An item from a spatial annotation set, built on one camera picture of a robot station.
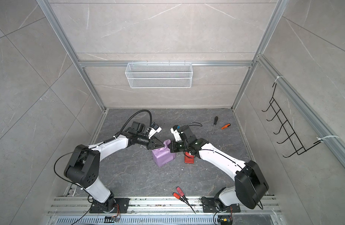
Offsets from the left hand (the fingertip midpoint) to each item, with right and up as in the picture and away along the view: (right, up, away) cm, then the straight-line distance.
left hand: (163, 143), depth 84 cm
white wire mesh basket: (-6, +47, +16) cm, 50 cm away
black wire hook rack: (+63, +11, -16) cm, 66 cm away
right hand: (+3, -1, -3) cm, 4 cm away
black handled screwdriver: (+40, +13, +27) cm, 50 cm away
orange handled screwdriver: (+47, +10, +23) cm, 53 cm away
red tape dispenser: (+16, -10, +2) cm, 19 cm away
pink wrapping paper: (+1, -6, -4) cm, 7 cm away
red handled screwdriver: (+10, -29, -8) cm, 31 cm away
